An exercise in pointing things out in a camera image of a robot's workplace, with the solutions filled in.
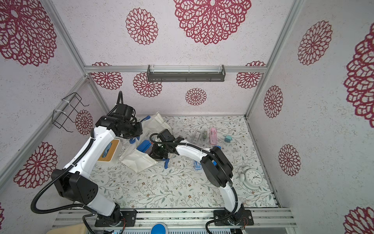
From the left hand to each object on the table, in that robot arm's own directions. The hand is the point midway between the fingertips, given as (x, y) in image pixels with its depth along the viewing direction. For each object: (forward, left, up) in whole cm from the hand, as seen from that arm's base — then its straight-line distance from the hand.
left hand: (142, 133), depth 81 cm
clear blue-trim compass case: (-9, -32, -22) cm, 40 cm away
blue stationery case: (+5, -47, -23) cm, 53 cm away
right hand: (-8, -2, -10) cm, 13 cm away
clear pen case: (+13, -32, -22) cm, 41 cm away
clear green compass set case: (+15, -38, -22) cm, 47 cm away
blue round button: (-43, -11, -20) cm, 48 cm away
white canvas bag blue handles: (-12, +1, -1) cm, 12 cm away
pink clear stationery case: (+14, -44, -22) cm, 51 cm away
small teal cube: (+12, -55, -23) cm, 61 cm away
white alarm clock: (-19, -62, -19) cm, 67 cm away
